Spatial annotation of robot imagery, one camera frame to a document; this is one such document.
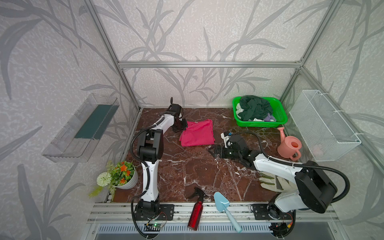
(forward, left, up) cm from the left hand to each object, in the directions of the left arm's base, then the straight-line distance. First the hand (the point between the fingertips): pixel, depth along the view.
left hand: (188, 123), depth 103 cm
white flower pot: (-42, +26, +4) cm, 49 cm away
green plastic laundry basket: (+7, -67, +1) cm, 68 cm away
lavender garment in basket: (+6, -59, 0) cm, 59 cm away
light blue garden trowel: (-49, -21, -5) cm, 53 cm away
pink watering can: (-21, -61, +6) cm, 65 cm away
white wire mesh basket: (-28, -63, +30) cm, 75 cm away
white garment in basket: (+16, -39, -3) cm, 42 cm away
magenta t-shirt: (-7, -9, -1) cm, 11 cm away
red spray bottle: (-56, -7, -1) cm, 56 cm away
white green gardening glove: (-38, -52, -4) cm, 65 cm away
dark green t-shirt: (+10, -47, +7) cm, 48 cm away
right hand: (-21, -16, +6) cm, 28 cm away
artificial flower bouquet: (-40, +29, +12) cm, 51 cm away
